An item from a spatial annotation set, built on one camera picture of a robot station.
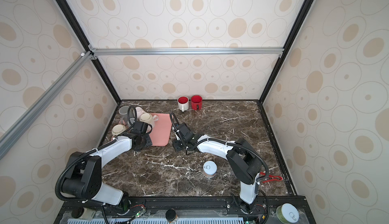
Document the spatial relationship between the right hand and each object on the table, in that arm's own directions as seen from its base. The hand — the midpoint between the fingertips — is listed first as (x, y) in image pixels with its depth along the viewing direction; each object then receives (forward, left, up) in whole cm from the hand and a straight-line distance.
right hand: (175, 143), depth 88 cm
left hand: (+4, +15, -1) cm, 16 cm away
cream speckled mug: (+17, +19, +3) cm, 26 cm away
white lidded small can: (-14, -19, -2) cm, 24 cm away
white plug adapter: (-34, +36, +3) cm, 50 cm away
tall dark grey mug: (+22, +36, +4) cm, 42 cm away
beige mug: (+9, +36, +3) cm, 37 cm away
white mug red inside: (+33, -3, 0) cm, 33 cm away
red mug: (+35, -12, -1) cm, 37 cm away
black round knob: (-35, -1, +2) cm, 35 cm away
